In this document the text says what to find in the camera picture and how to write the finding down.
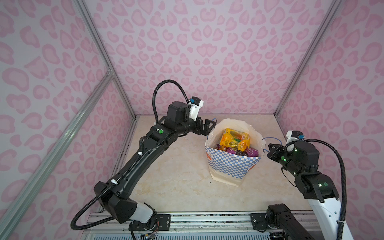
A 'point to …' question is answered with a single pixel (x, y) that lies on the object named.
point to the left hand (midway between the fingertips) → (209, 118)
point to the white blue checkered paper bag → (230, 168)
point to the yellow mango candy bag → (219, 147)
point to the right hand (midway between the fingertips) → (268, 143)
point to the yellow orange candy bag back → (233, 139)
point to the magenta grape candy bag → (250, 152)
